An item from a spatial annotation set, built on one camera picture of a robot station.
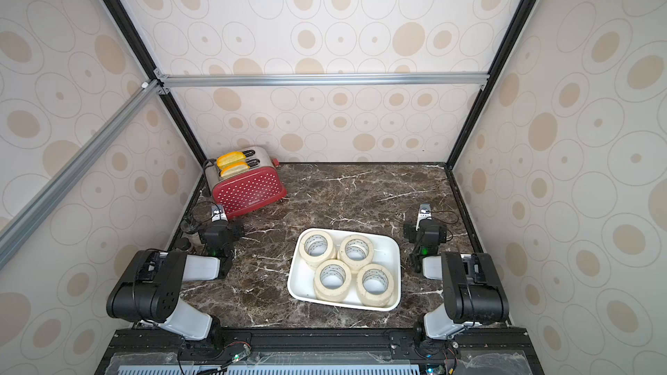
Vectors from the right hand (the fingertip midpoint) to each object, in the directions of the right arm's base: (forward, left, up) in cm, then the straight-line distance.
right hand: (425, 220), depth 93 cm
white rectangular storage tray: (-11, +14, -5) cm, 18 cm away
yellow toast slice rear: (+13, +71, +17) cm, 74 cm away
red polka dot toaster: (+6, +65, +13) cm, 67 cm away
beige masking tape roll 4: (-28, +20, 0) cm, 35 cm away
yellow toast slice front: (+8, +68, +16) cm, 71 cm away
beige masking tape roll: (-10, +39, -4) cm, 40 cm away
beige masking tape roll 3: (-22, +32, -5) cm, 39 cm away
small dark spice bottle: (-15, +81, +5) cm, 83 cm away
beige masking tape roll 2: (-11, +25, -4) cm, 27 cm away
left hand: (-3, +71, +4) cm, 71 cm away
